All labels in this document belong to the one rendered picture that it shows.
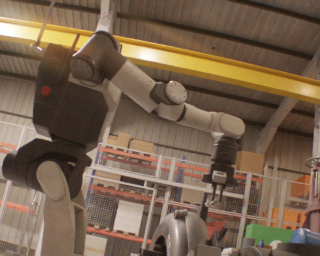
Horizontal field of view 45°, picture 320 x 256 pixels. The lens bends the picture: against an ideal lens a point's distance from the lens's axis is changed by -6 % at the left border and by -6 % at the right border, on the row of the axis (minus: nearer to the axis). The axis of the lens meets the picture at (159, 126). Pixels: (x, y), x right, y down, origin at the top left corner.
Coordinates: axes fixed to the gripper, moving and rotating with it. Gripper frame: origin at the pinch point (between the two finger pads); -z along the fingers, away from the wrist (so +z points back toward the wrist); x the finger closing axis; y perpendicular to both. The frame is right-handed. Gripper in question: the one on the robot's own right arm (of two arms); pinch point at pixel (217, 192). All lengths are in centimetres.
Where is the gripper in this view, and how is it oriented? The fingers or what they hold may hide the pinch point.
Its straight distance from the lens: 139.7
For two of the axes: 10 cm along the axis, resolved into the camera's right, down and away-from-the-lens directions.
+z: 2.0, -9.4, 2.6
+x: 9.8, 1.9, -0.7
